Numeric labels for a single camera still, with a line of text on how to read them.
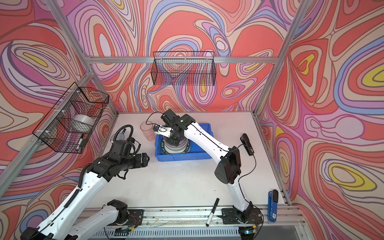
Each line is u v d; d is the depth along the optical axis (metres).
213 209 0.75
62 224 0.39
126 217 0.72
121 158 0.56
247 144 0.98
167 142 0.71
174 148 0.88
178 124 0.56
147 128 0.94
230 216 0.73
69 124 0.75
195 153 0.95
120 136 1.04
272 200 0.75
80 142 0.72
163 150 0.93
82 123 0.70
